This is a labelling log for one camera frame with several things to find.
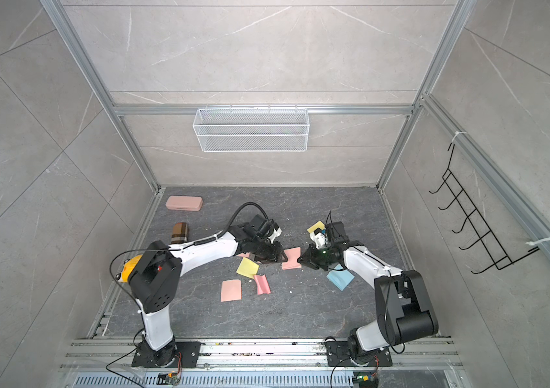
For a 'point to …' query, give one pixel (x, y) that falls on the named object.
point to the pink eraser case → (184, 203)
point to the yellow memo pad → (319, 224)
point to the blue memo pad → (340, 277)
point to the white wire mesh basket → (252, 130)
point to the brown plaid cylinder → (179, 233)
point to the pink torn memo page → (230, 290)
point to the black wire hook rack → (471, 214)
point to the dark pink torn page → (262, 284)
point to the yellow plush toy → (129, 266)
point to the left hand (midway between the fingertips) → (290, 258)
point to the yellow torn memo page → (247, 267)
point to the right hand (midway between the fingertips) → (302, 260)
